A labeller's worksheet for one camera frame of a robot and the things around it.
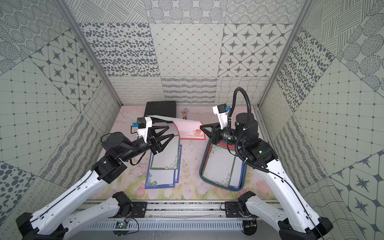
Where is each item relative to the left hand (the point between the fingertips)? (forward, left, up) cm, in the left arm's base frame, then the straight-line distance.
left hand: (172, 134), depth 57 cm
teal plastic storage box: (-6, -19, -39) cm, 43 cm away
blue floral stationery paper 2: (0, +2, -39) cm, 39 cm away
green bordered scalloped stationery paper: (+4, -23, -39) cm, 45 cm away
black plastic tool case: (+51, +19, -38) cm, 66 cm away
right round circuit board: (-25, -36, -43) cm, 61 cm away
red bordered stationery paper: (+7, -5, -7) cm, 11 cm away
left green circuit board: (-26, +28, -41) cm, 56 cm away
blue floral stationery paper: (-4, +12, -39) cm, 41 cm away
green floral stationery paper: (+8, +9, -38) cm, 40 cm away
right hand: (+4, -11, -3) cm, 12 cm away
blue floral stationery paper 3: (-4, -32, -40) cm, 51 cm away
